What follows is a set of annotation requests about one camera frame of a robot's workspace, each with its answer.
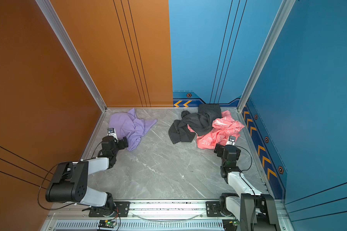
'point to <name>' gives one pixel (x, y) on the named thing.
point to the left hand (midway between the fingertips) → (118, 136)
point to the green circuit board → (105, 223)
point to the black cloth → (200, 122)
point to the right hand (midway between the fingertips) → (225, 144)
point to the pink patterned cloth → (226, 126)
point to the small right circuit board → (236, 223)
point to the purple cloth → (126, 124)
